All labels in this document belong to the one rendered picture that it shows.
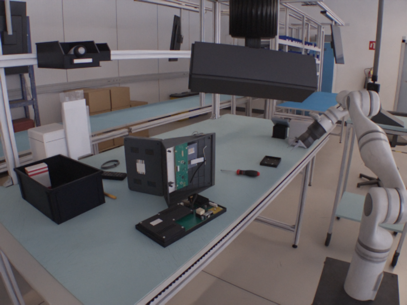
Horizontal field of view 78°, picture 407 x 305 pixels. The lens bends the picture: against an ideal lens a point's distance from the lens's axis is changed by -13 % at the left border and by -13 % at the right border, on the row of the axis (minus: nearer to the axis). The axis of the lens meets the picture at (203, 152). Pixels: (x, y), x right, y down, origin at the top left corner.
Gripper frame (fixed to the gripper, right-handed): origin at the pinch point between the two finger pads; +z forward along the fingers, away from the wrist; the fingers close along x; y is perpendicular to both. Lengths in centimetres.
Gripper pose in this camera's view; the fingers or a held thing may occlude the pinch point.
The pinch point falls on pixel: (288, 149)
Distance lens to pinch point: 133.9
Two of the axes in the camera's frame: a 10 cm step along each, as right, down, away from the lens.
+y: 7.1, 6.6, 2.4
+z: -7.1, 6.8, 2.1
